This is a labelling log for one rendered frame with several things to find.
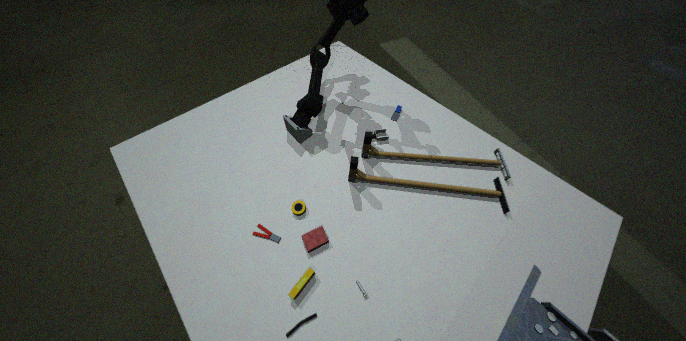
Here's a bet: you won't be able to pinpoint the yellow spirit level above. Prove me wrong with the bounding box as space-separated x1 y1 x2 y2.
289 267 315 299

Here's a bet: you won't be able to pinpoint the red rectangular block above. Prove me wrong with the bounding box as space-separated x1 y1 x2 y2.
302 226 329 253

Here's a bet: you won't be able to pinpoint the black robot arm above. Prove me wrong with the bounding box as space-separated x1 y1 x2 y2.
290 0 369 128

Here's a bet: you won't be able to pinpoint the black bent rod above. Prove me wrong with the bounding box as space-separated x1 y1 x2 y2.
286 313 317 338

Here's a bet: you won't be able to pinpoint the red-handled pliers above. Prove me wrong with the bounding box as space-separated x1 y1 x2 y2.
253 224 281 242

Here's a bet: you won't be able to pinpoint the yellow tape roll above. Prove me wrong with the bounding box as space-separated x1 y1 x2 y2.
291 200 306 216

